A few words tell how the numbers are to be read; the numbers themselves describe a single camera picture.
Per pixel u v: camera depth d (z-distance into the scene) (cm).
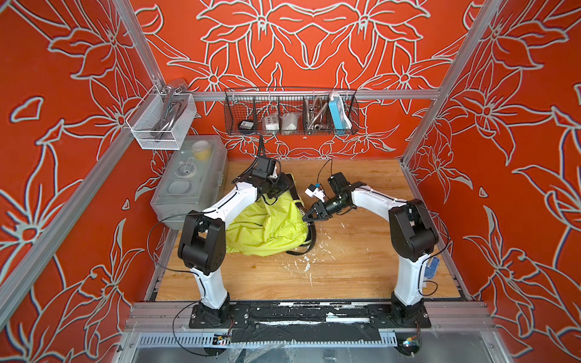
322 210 79
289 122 92
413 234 52
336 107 85
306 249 81
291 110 97
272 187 76
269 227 79
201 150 100
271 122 93
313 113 83
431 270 82
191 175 94
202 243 48
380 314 73
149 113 81
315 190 85
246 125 96
